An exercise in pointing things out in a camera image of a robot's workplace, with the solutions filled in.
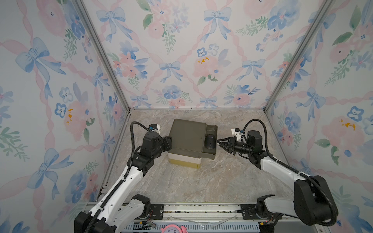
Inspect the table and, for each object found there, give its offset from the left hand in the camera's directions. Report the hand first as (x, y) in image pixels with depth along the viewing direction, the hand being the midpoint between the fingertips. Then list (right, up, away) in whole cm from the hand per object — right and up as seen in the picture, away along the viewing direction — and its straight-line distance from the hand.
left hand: (171, 138), depth 79 cm
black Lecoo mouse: (+22, -2, +4) cm, 22 cm away
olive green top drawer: (+19, -7, -5) cm, 21 cm away
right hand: (+26, -2, +2) cm, 26 cm away
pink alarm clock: (+3, -41, -11) cm, 43 cm away
